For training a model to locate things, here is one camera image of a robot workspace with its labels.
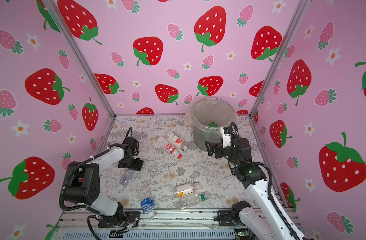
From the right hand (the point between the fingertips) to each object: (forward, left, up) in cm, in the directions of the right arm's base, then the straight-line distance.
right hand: (212, 140), depth 72 cm
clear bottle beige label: (-16, +12, -27) cm, 34 cm away
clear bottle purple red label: (-13, +49, -26) cm, 57 cm away
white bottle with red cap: (+7, +27, -22) cm, 35 cm away
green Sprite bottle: (+19, 0, -8) cm, 20 cm away
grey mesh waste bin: (+30, +2, -12) cm, 32 cm away
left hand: (-7, +46, -25) cm, 53 cm away
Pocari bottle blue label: (-22, +34, -27) cm, 49 cm away
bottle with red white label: (+12, +22, -21) cm, 33 cm away
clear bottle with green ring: (-21, +7, -28) cm, 36 cm away
